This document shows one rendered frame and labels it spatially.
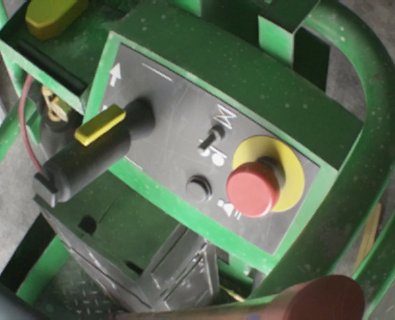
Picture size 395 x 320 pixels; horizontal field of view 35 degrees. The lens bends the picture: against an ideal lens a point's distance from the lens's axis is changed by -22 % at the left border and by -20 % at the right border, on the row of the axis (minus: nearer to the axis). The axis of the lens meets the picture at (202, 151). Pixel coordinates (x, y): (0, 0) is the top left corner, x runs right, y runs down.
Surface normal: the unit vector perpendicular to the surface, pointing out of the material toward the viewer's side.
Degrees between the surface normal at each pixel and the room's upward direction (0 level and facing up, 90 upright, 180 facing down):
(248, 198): 58
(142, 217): 0
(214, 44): 0
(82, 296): 0
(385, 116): 9
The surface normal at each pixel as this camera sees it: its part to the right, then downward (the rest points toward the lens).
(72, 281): -0.04, -0.40
